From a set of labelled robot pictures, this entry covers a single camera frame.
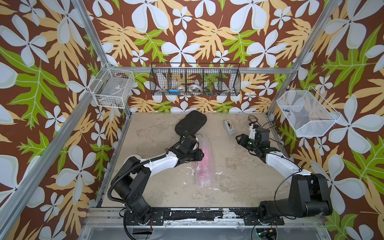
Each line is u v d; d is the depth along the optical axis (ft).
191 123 3.54
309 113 2.69
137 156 3.14
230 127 3.53
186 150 2.26
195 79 3.22
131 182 1.48
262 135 2.25
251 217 2.41
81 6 2.23
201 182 2.67
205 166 2.76
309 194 2.82
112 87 2.83
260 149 2.20
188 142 2.26
